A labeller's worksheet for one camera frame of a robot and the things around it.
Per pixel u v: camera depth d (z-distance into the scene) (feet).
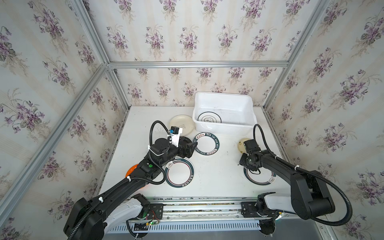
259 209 2.17
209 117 3.72
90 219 1.25
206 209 2.46
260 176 2.32
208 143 3.28
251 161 2.29
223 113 3.86
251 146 2.36
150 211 2.39
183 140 3.11
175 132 2.09
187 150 2.16
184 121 3.55
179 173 2.84
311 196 1.38
